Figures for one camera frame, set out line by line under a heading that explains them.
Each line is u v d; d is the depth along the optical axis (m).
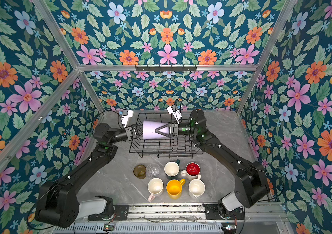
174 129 0.60
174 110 0.63
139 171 0.86
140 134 0.67
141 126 0.65
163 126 0.61
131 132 0.64
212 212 0.73
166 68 0.92
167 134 0.61
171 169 0.88
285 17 0.71
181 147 0.97
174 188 0.80
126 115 0.65
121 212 0.74
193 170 0.86
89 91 1.05
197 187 0.81
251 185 0.42
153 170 0.82
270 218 0.72
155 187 0.80
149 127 0.61
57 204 0.41
